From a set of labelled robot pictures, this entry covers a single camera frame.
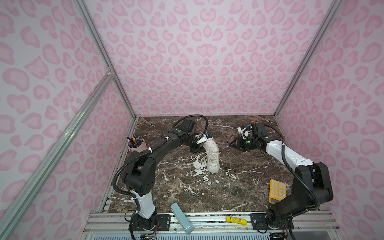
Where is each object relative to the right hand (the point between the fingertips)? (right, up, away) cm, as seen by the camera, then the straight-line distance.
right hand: (231, 143), depth 85 cm
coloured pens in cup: (-57, 0, +5) cm, 58 cm away
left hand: (-16, +1, +2) cm, 16 cm away
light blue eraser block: (-24, -36, -17) cm, 47 cm away
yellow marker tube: (-1, -36, -13) cm, 38 cm away
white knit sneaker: (-10, -8, +5) cm, 14 cm away
